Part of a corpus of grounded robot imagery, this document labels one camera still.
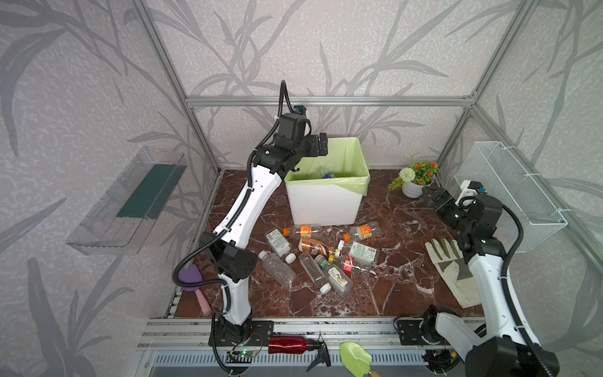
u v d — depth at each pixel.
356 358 0.69
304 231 0.92
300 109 0.64
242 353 0.71
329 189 0.77
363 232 0.92
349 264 0.83
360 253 0.88
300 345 0.69
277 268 0.84
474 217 0.57
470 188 0.66
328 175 0.94
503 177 0.70
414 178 0.99
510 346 0.38
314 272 0.87
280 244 0.91
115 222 0.64
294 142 0.55
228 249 0.45
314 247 0.88
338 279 0.79
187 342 0.73
